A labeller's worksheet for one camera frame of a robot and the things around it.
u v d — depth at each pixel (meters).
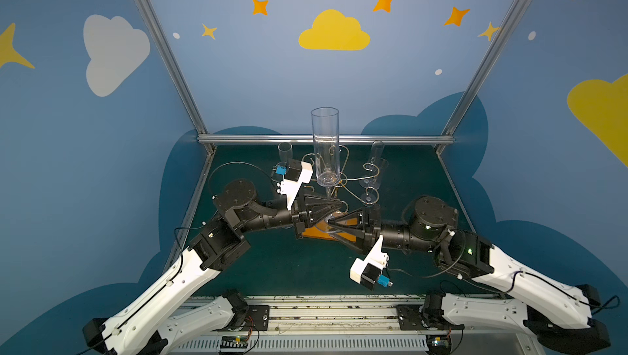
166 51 0.85
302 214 0.43
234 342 0.73
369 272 0.40
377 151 0.92
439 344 0.73
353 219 0.49
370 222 0.45
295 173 0.42
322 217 0.48
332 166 0.45
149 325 0.38
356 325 0.73
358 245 0.48
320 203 0.46
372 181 0.94
